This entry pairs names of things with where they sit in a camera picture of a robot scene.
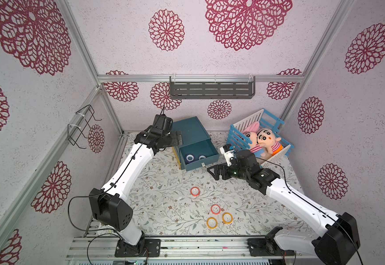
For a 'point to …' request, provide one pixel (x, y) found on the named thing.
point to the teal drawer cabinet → (197, 148)
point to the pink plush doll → (251, 130)
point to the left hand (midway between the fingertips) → (173, 139)
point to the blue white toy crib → (241, 142)
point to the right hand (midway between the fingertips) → (218, 168)
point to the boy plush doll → (266, 138)
